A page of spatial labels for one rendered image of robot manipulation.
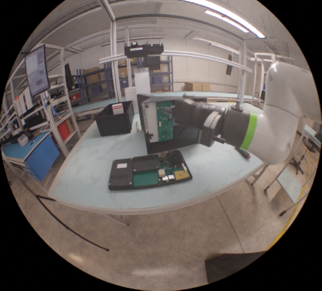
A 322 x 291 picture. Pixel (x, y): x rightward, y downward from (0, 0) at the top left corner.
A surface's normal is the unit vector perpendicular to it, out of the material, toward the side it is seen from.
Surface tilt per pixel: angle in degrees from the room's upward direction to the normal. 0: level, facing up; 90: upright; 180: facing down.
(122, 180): 0
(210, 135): 90
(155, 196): 0
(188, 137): 90
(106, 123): 90
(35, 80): 101
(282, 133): 72
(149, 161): 0
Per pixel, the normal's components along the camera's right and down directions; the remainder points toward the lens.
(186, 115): -0.64, 0.40
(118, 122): 0.16, 0.48
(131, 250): -0.05, -0.87
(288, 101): -0.79, 0.19
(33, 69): 0.57, 0.54
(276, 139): -0.86, -0.02
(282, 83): -0.95, 0.11
